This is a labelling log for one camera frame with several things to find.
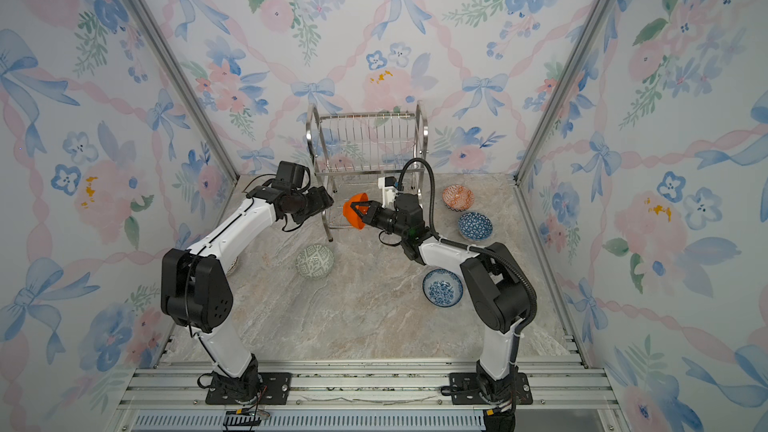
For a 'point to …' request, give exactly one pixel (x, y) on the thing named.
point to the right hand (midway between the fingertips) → (351, 203)
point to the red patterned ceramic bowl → (458, 197)
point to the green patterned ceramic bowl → (314, 261)
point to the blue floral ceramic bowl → (442, 287)
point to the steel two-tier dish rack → (351, 151)
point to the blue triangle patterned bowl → (475, 226)
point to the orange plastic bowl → (351, 214)
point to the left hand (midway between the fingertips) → (326, 201)
